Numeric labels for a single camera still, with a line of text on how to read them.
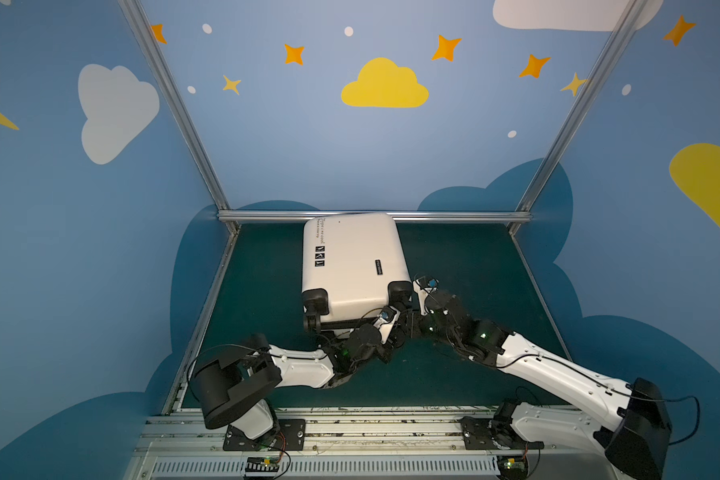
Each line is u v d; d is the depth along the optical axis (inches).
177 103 33.2
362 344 24.7
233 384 17.4
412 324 26.6
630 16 27.5
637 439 15.0
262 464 28.6
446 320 22.6
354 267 32.6
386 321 28.3
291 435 29.3
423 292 27.5
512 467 28.9
